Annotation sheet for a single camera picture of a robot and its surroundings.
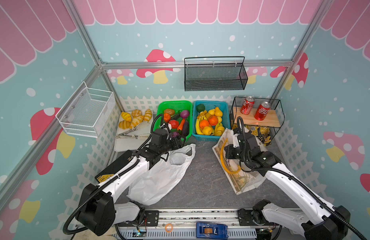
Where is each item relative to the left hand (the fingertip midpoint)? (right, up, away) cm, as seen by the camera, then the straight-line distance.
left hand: (181, 142), depth 82 cm
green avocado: (+12, +23, +31) cm, 40 cm away
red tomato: (-6, +11, +23) cm, 26 cm away
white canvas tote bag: (+31, -19, -7) cm, 37 cm away
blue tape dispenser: (+13, -38, -16) cm, 43 cm away
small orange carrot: (-2, +8, +24) cm, 25 cm away
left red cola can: (+40, +22, +9) cm, 47 cm away
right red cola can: (+47, +18, +6) cm, 51 cm away
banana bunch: (+12, +15, +27) cm, 33 cm away
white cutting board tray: (-39, -4, +21) cm, 44 cm away
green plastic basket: (-4, +18, +31) cm, 36 cm away
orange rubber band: (-6, -41, -10) cm, 42 cm away
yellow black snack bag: (+55, +4, +20) cm, 59 cm away
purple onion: (+1, +18, +29) cm, 35 cm away
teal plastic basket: (+10, +2, +18) cm, 20 cm away
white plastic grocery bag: (-17, -24, -1) cm, 30 cm away
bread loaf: (-45, +17, +34) cm, 59 cm away
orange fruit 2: (+14, +11, +21) cm, 27 cm away
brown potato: (-10, +21, +35) cm, 42 cm away
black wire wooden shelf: (+61, +13, +16) cm, 64 cm away
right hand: (+22, -2, -5) cm, 23 cm away
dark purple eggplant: (+1, +6, +22) cm, 23 cm away
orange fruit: (+21, +13, +24) cm, 35 cm away
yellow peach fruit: (+16, +6, +17) cm, 24 cm away
